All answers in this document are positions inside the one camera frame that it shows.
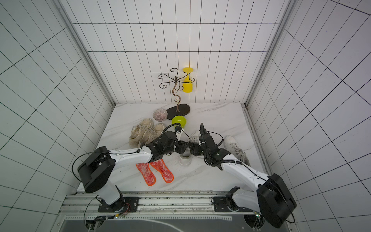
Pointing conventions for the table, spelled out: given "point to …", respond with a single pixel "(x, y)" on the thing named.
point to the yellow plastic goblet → (187, 87)
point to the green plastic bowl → (179, 119)
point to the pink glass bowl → (160, 115)
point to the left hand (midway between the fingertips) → (184, 145)
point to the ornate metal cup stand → (184, 109)
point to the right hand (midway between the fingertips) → (193, 142)
